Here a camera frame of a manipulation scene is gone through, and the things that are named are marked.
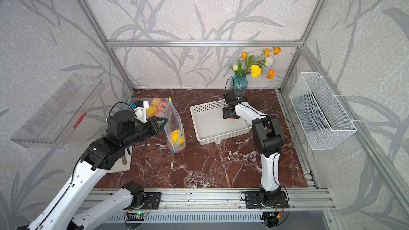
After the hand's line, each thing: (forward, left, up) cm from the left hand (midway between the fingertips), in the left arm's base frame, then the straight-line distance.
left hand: (169, 120), depth 65 cm
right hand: (+24, -30, -27) cm, 47 cm away
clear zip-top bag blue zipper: (+39, +28, -32) cm, 58 cm away
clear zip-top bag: (+4, 0, -8) cm, 9 cm away
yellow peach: (-3, -2, -10) cm, 10 cm away
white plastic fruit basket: (+19, -16, -36) cm, 44 cm away
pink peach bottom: (+27, +15, -25) cm, 40 cm away
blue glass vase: (+43, -37, -20) cm, 60 cm away
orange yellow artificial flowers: (+47, -41, -7) cm, 63 cm away
